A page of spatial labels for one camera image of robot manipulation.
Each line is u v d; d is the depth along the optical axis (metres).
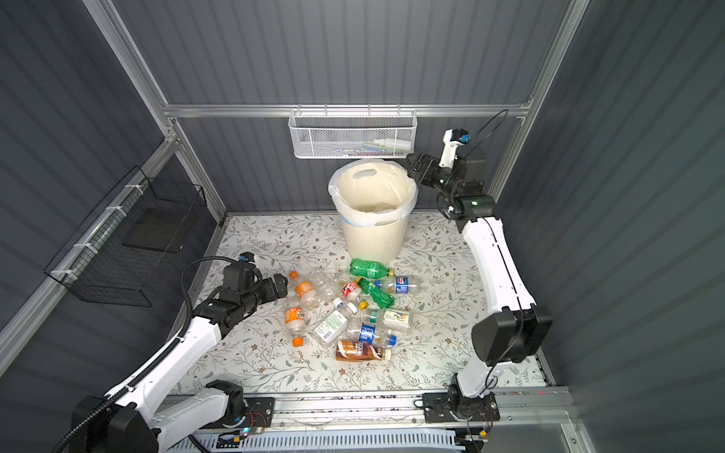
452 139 0.64
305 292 0.92
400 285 0.93
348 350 0.79
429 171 0.65
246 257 0.74
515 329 0.43
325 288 0.94
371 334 0.81
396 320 0.85
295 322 0.88
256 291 0.69
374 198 1.08
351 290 0.91
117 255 0.71
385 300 0.89
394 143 0.87
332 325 0.85
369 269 1.01
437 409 0.74
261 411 0.74
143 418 0.40
